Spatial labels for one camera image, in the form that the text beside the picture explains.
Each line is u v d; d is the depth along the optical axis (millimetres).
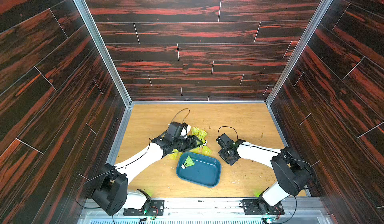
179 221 704
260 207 662
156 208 706
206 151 933
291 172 454
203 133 974
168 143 606
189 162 851
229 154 663
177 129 646
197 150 931
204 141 954
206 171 851
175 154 882
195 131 986
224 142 730
